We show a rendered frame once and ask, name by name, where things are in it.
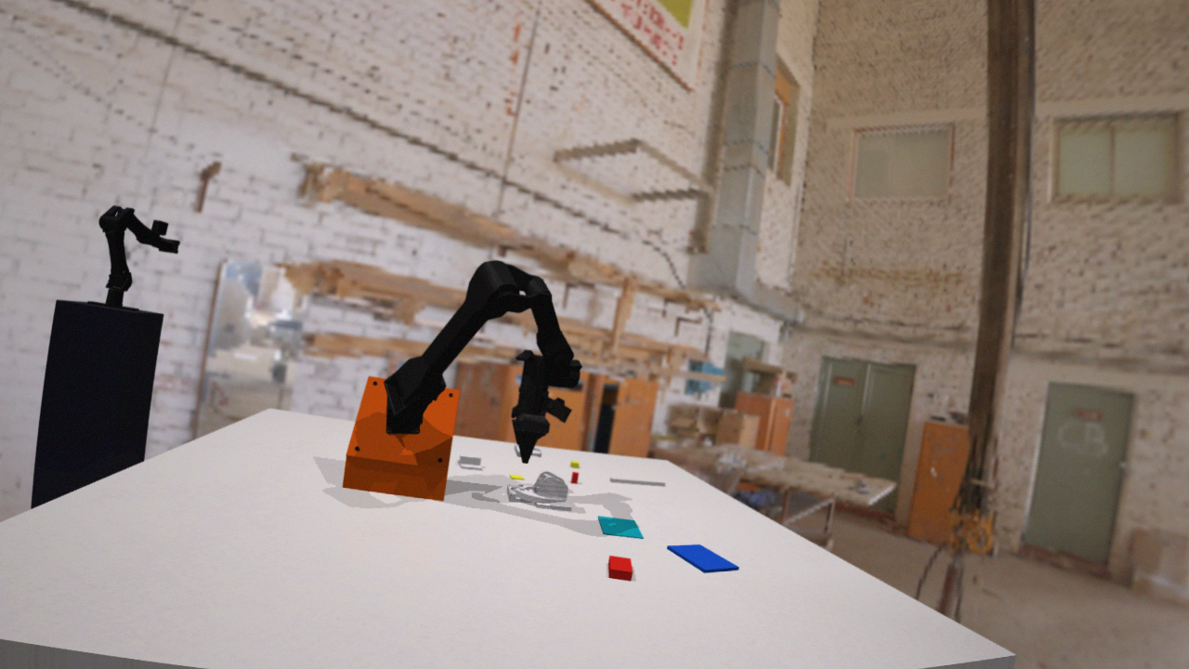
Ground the blue flat plate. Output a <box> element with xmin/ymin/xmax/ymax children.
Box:
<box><xmin>667</xmin><ymin>544</ymin><xmax>740</xmax><ymax>573</ymax></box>

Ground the teal flat rectangular plate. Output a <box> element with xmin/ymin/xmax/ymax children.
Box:
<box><xmin>598</xmin><ymin>516</ymin><xmax>644</xmax><ymax>539</ymax></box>

